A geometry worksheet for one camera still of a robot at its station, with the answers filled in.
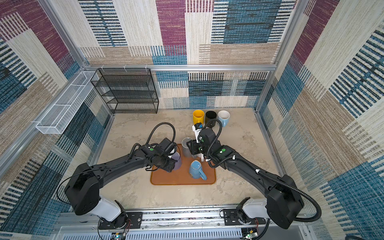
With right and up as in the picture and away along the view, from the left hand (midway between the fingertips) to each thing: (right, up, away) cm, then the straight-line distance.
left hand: (171, 163), depth 84 cm
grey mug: (+8, +6, +5) cm, 11 cm away
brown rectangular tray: (-7, -8, +3) cm, 11 cm away
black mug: (+24, +28, +21) cm, 42 cm away
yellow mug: (+15, +28, +22) cm, 38 cm away
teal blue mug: (+13, -3, -3) cm, 14 cm away
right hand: (+10, +11, -4) cm, 15 cm away
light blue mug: (+33, +27, +21) cm, 48 cm away
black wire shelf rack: (-36, +46, +26) cm, 64 cm away
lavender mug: (+4, +6, -10) cm, 13 cm away
